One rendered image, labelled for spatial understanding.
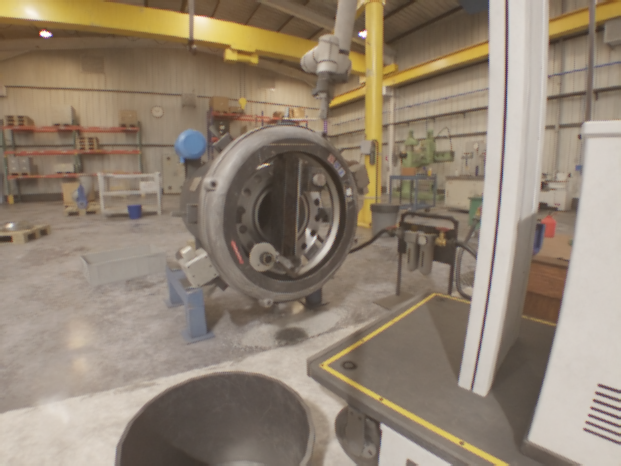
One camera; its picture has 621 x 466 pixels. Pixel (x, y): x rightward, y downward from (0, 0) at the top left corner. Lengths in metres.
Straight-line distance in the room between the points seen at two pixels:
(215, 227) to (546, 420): 0.99
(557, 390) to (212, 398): 0.62
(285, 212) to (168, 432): 0.81
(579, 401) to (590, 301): 0.15
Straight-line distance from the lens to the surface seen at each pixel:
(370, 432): 0.85
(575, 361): 0.55
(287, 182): 1.16
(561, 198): 10.27
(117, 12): 12.94
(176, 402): 0.68
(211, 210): 1.07
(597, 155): 0.50
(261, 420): 0.73
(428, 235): 1.71
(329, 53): 1.37
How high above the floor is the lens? 0.76
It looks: 10 degrees down
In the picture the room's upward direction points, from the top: straight up
